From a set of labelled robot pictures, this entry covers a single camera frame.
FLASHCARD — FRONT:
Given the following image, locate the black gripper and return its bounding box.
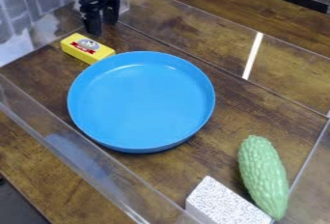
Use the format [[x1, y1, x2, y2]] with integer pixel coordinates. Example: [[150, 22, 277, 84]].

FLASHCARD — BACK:
[[79, 0, 120, 36]]

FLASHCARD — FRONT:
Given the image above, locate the yellow block with label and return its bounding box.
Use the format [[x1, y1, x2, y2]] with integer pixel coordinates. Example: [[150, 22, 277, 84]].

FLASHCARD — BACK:
[[60, 33, 116, 65]]

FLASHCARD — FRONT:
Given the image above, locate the blue round tray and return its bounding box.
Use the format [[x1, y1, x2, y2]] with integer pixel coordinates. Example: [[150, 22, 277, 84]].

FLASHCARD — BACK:
[[67, 51, 215, 154]]

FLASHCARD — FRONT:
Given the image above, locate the white speckled foam block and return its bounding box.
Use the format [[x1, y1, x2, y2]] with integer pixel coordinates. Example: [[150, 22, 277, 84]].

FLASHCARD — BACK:
[[186, 176, 272, 224]]

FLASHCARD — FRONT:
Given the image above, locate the green bitter gourd toy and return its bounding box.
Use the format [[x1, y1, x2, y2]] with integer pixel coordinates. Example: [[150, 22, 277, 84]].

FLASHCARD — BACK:
[[238, 135, 289, 220]]

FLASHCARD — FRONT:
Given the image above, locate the clear acrylic enclosure wall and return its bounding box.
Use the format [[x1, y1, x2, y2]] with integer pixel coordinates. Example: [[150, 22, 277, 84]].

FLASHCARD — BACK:
[[0, 0, 330, 224]]

